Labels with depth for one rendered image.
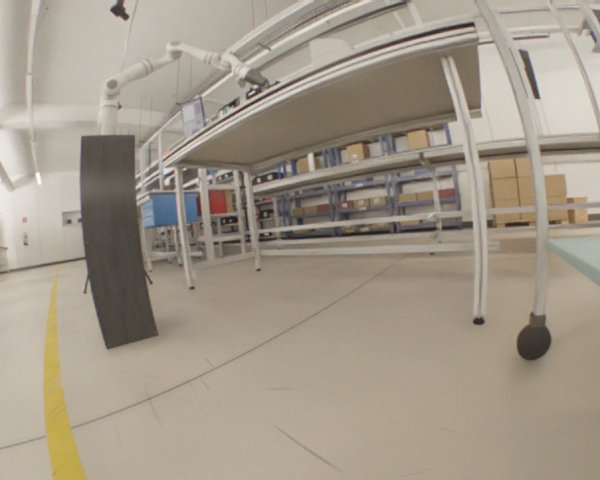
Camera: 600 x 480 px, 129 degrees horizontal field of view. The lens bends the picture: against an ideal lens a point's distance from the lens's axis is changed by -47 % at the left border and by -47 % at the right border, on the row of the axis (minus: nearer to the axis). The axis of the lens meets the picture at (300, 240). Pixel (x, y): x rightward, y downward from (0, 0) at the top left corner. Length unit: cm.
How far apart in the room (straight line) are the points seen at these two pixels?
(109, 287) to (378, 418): 99
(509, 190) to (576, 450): 380
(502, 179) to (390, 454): 390
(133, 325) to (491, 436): 117
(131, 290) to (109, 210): 32
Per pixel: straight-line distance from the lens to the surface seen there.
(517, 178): 416
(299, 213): 586
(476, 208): 90
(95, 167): 116
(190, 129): 318
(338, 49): 110
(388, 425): 56
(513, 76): 75
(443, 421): 58
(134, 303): 115
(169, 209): 311
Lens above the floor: 40
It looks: 4 degrees down
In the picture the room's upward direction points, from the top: 6 degrees counter-clockwise
